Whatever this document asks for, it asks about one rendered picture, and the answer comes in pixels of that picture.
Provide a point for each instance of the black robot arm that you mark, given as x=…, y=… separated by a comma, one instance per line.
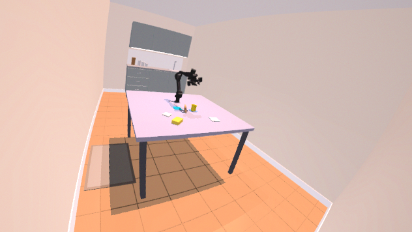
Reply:
x=178, y=76

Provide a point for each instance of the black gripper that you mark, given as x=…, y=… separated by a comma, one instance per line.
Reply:
x=193, y=81

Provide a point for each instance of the yellow flat block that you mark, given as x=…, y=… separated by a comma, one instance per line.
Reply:
x=177, y=120

